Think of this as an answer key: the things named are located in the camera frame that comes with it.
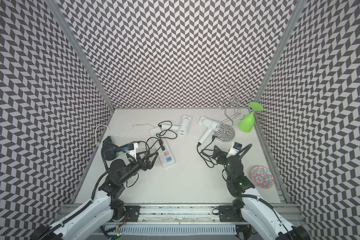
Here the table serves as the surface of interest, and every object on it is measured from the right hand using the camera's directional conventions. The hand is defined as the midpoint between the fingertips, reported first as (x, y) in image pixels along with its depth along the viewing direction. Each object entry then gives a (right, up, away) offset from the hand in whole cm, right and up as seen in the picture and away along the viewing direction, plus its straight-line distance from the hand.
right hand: (221, 150), depth 83 cm
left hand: (-37, -1, -5) cm, 37 cm away
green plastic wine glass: (+14, +16, -2) cm, 21 cm away
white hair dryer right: (-3, +14, +16) cm, 21 cm away
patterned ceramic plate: (+24, -15, +1) cm, 28 cm away
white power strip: (-33, -3, +7) cm, 34 cm away
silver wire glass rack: (+6, +26, -3) cm, 27 cm away
